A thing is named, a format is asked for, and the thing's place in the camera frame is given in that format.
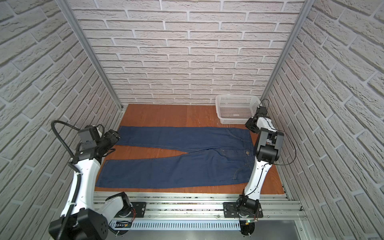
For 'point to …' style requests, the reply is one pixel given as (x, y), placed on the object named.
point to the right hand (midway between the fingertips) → (249, 124)
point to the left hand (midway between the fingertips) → (114, 134)
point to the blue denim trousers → (213, 156)
